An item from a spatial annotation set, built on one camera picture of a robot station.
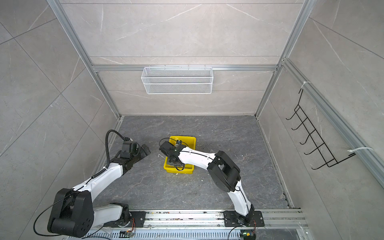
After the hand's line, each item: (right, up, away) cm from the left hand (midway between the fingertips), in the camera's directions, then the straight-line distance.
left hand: (142, 147), depth 89 cm
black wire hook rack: (+88, +2, -25) cm, 92 cm away
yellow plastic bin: (+27, +3, +8) cm, 28 cm away
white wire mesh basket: (+20, +45, +11) cm, 50 cm away
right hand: (+19, -8, +2) cm, 21 cm away
